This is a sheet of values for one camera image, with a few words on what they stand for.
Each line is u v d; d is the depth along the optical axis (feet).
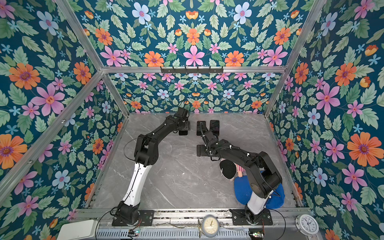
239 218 2.39
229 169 2.69
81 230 2.19
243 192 2.76
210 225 2.24
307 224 2.26
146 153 2.11
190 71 3.04
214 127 4.50
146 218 2.41
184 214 2.48
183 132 3.31
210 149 2.23
